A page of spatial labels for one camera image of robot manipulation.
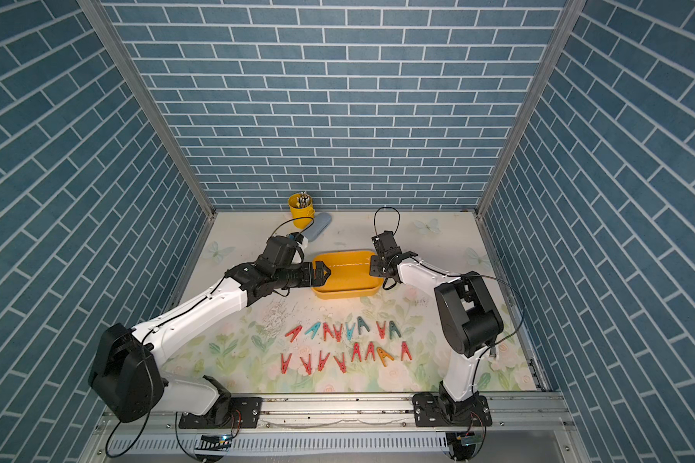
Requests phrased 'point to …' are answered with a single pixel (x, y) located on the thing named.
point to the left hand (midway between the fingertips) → (326, 274)
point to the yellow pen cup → (302, 209)
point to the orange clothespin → (383, 355)
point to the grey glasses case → (320, 221)
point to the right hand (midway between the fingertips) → (380, 266)
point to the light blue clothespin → (349, 331)
